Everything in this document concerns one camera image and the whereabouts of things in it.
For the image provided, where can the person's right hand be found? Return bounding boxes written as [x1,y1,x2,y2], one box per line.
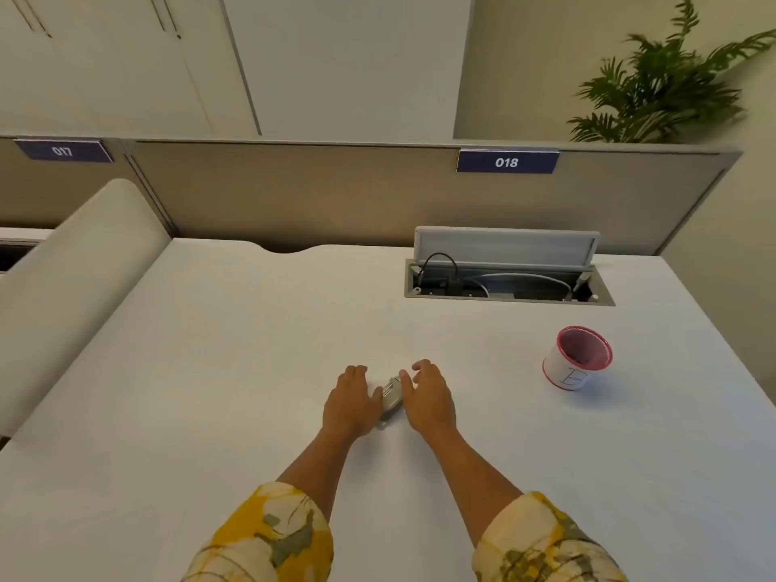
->
[397,359,459,441]

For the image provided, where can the person's left hand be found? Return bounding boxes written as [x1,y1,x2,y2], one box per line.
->
[321,364,386,441]

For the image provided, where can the white paper cup red rim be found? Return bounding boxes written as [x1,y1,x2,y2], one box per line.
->
[541,325,614,393]

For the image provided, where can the person's right forearm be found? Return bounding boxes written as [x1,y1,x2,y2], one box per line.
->
[420,424,525,547]

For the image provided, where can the person's left forearm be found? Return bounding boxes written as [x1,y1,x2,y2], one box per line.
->
[276,427,368,525]

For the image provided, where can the black plug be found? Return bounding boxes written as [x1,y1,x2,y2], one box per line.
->
[424,275,468,297]

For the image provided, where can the yellow floral left sleeve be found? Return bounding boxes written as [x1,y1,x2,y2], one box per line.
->
[181,481,335,582]

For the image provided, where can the yellow floral sleeve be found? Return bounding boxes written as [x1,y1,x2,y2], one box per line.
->
[181,481,335,582]
[471,490,631,582]

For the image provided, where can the yellow floral right sleeve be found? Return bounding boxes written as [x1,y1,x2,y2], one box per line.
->
[471,490,631,582]

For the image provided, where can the wide beige partition panel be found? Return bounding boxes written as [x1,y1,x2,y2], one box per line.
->
[120,138,744,256]

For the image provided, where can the blue number sign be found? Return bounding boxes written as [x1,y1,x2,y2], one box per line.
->
[13,137,115,164]
[456,148,561,175]

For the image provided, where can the white rounded side panel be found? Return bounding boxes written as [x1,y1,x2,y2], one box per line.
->
[0,178,173,441]

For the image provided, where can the narrow beige partition panel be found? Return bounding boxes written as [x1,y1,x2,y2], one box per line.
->
[0,136,177,237]

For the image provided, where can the green potted plant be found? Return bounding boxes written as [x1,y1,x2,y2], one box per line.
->
[567,0,776,145]

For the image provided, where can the white cabinets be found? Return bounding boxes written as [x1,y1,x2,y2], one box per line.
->
[0,0,262,140]

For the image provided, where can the desk cable tray with lid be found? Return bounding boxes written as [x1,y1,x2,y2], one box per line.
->
[404,258,617,308]

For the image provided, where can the black cable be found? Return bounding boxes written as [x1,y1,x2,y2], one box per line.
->
[418,252,459,283]

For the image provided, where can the white cable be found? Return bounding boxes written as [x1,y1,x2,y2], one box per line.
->
[466,267,595,301]

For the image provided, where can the grey cable box lid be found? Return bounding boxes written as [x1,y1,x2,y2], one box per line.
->
[414,226,601,272]

